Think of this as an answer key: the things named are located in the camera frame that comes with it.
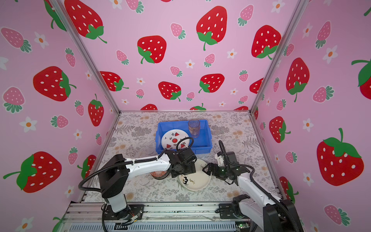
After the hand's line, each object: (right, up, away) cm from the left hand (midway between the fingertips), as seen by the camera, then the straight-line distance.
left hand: (191, 173), depth 83 cm
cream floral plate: (+3, -4, -2) cm, 6 cm away
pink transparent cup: (+2, +27, +19) cm, 33 cm away
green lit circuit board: (+25, -22, -12) cm, 36 cm away
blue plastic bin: (+8, +14, +23) cm, 28 cm away
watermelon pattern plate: (-15, +19, +19) cm, 31 cm away
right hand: (+10, +1, 0) cm, 10 cm away
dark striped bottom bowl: (-18, 0, -4) cm, 18 cm away
